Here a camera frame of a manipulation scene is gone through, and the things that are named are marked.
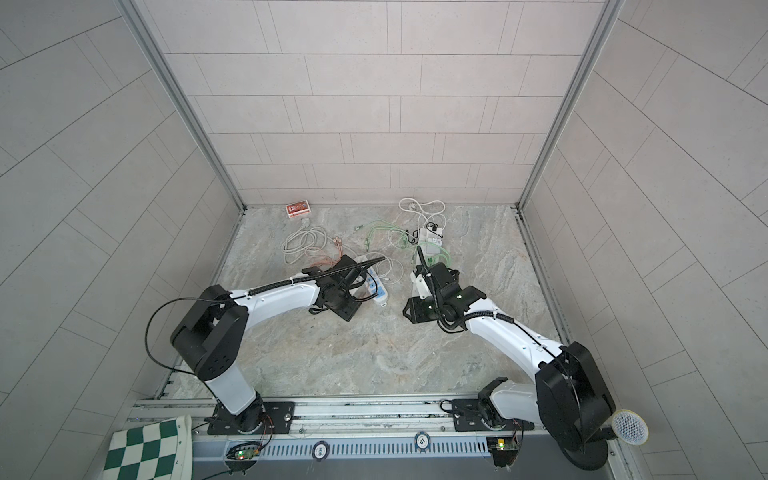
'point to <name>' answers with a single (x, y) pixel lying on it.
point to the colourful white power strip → (430, 244)
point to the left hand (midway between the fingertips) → (357, 303)
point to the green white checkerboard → (156, 451)
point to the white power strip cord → (426, 218)
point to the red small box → (297, 208)
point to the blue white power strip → (382, 293)
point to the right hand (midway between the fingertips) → (408, 312)
